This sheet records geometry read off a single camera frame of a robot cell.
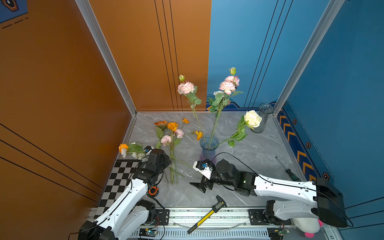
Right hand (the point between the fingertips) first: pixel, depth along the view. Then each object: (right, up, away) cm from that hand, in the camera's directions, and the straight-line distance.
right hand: (193, 173), depth 71 cm
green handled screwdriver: (+57, -7, +14) cm, 59 cm away
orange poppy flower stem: (+3, +17, +33) cm, 38 cm away
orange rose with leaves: (-42, +8, +26) cm, 50 cm away
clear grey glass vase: (+46, +33, +28) cm, 64 cm away
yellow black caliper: (+13, -19, +6) cm, 23 cm away
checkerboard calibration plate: (-41, -4, +15) cm, 44 cm away
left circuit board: (-22, -28, 0) cm, 36 cm away
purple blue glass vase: (+8, +13, +10) cm, 18 cm away
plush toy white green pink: (+51, -21, -5) cm, 56 cm away
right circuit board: (+40, -28, 0) cm, 49 cm away
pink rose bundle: (-19, +17, +33) cm, 42 cm away
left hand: (-15, +6, +14) cm, 21 cm away
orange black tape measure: (-21, -12, +8) cm, 26 cm away
